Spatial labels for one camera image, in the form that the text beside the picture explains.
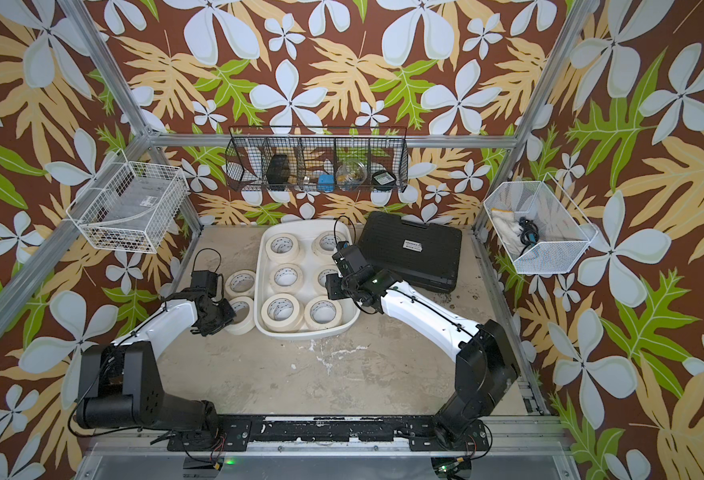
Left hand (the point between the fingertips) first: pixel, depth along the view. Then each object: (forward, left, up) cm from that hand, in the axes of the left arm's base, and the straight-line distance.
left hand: (230, 315), depth 91 cm
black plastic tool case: (+23, -60, +3) cm, 64 cm away
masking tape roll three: (0, -5, +3) cm, 6 cm away
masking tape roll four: (+31, -28, -1) cm, 42 cm away
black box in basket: (+42, -13, +24) cm, 50 cm away
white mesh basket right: (+17, -92, +23) cm, 96 cm away
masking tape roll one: (+14, +2, -4) cm, 15 cm away
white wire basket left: (+19, +24, +28) cm, 42 cm away
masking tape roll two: (+29, -11, -2) cm, 31 cm away
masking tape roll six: (+3, -28, -3) cm, 28 cm away
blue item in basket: (+35, -29, +24) cm, 51 cm away
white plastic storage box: (+2, -15, -4) cm, 15 cm away
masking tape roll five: (+17, -14, -3) cm, 22 cm away
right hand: (+4, -32, +13) cm, 34 cm away
